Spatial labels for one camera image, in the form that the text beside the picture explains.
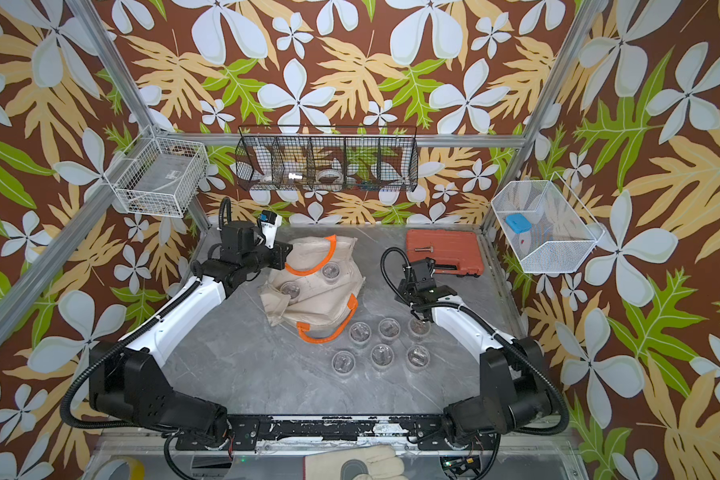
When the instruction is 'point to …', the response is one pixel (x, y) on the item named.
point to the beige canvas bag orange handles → (317, 289)
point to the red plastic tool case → (452, 252)
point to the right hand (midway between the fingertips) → (406, 291)
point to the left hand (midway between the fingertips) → (292, 242)
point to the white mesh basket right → (563, 233)
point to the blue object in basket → (517, 223)
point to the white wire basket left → (161, 177)
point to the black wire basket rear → (327, 157)
